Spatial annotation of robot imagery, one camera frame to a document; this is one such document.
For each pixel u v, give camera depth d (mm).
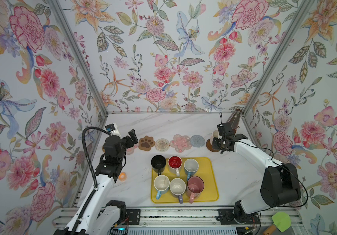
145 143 1032
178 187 830
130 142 688
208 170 909
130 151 995
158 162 855
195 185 812
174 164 909
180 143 1026
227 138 658
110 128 641
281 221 733
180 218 754
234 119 999
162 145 1011
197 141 1037
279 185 436
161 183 840
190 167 882
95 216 447
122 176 882
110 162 579
